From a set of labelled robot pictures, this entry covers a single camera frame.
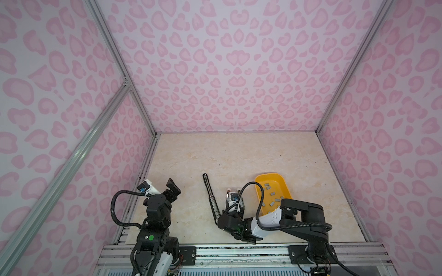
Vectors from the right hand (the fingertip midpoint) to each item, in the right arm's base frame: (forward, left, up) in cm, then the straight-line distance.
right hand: (225, 202), depth 87 cm
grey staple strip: (+9, -23, -1) cm, 25 cm away
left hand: (+1, +26, +19) cm, 32 cm away
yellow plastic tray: (+8, -26, -2) cm, 27 cm away
